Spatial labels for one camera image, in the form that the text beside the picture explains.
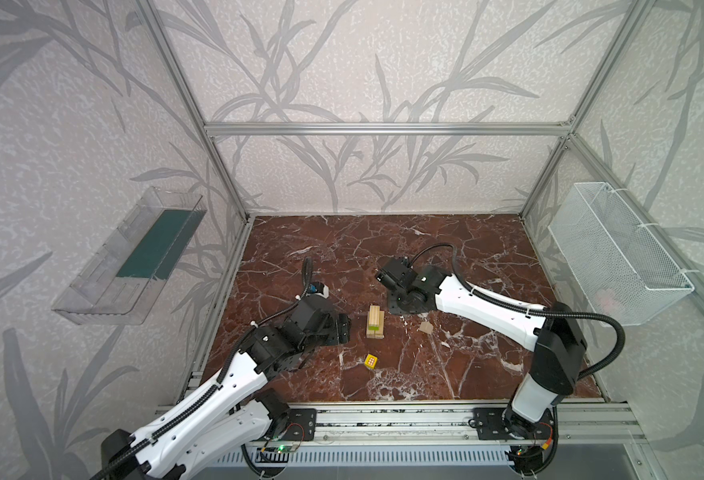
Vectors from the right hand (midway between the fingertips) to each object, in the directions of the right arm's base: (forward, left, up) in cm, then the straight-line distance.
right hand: (395, 296), depth 83 cm
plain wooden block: (-7, +6, -10) cm, 13 cm away
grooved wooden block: (-3, +5, -6) cm, 9 cm away
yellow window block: (-15, +7, -11) cm, 19 cm away
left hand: (-8, +13, +4) cm, 16 cm away
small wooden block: (-5, -10, -11) cm, 16 cm away
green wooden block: (-6, +6, -9) cm, 12 cm away
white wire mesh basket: (-5, -47, +22) cm, 52 cm away
